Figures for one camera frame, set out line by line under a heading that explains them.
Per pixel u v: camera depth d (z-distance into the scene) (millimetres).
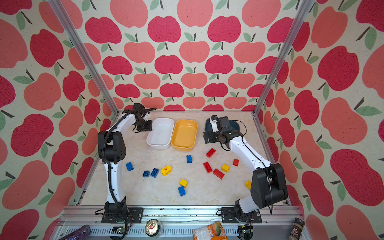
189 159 932
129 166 880
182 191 803
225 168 889
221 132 747
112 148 603
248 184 828
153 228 620
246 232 727
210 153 957
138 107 864
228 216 734
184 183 841
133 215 734
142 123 903
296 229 677
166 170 880
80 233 671
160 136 1073
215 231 685
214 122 798
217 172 884
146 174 880
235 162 930
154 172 881
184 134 1086
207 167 904
